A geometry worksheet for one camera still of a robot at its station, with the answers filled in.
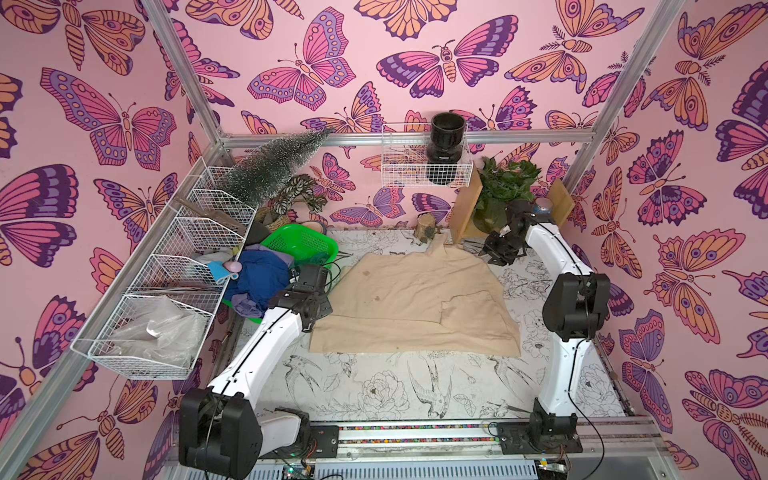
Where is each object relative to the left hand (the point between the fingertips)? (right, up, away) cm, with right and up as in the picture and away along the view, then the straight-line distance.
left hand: (322, 303), depth 85 cm
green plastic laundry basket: (-12, +17, +26) cm, 34 cm away
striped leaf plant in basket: (-18, +28, +12) cm, 35 cm away
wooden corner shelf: (+80, +34, +21) cm, 90 cm away
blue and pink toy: (-19, +10, -17) cm, 28 cm away
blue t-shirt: (-19, +7, +6) cm, 21 cm away
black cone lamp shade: (-29, +22, +25) cm, 44 cm away
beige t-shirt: (+36, -2, +13) cm, 39 cm away
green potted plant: (+55, +37, +9) cm, 66 cm away
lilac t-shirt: (-23, 0, +2) cm, 23 cm away
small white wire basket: (+24, +45, +12) cm, 53 cm away
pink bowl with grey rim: (-11, +26, +36) cm, 45 cm away
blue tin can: (+76, +32, +24) cm, 85 cm away
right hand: (+48, +14, +12) cm, 51 cm away
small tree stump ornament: (+33, +25, +28) cm, 50 cm away
